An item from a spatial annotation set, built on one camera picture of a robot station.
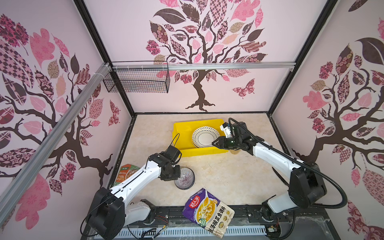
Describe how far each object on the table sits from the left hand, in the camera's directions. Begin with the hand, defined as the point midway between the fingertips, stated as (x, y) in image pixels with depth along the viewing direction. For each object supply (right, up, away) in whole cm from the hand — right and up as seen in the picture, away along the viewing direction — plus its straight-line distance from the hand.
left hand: (176, 179), depth 80 cm
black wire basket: (-27, +62, +15) cm, 69 cm away
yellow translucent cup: (+36, +13, +13) cm, 40 cm away
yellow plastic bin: (+3, +18, +20) cm, 27 cm away
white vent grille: (+35, -22, -10) cm, 43 cm away
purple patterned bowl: (+6, 0, +1) cm, 6 cm away
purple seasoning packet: (+16, -14, -6) cm, 22 cm away
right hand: (+22, +20, +3) cm, 30 cm away
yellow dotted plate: (+16, +22, +19) cm, 33 cm away
